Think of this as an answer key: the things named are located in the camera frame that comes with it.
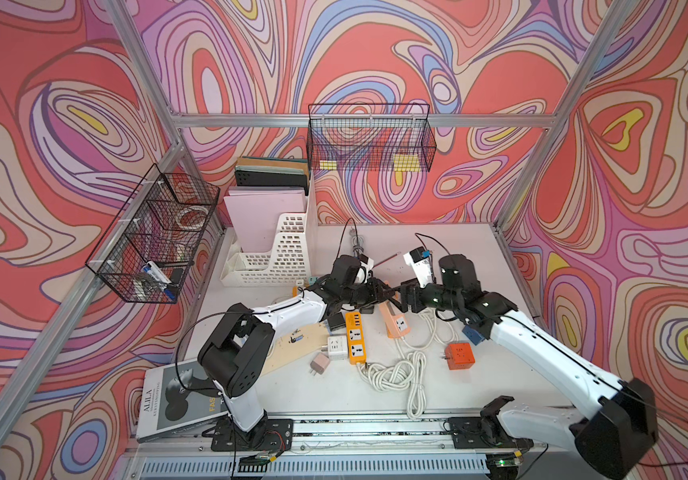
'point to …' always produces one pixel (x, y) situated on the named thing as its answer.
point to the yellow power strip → (355, 339)
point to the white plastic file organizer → (294, 258)
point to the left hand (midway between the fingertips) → (395, 295)
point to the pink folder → (255, 212)
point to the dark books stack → (272, 172)
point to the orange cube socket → (460, 356)
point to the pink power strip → (395, 324)
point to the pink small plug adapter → (319, 364)
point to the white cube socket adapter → (337, 348)
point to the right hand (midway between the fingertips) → (396, 297)
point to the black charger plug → (336, 321)
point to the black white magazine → (178, 398)
